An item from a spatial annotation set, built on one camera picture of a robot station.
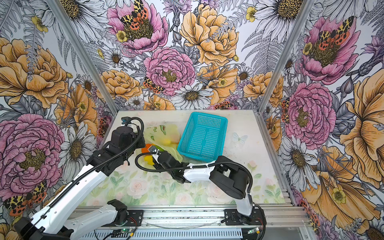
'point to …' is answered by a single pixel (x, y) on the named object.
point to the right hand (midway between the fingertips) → (157, 158)
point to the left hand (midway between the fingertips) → (140, 138)
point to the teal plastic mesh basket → (204, 137)
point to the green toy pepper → (159, 148)
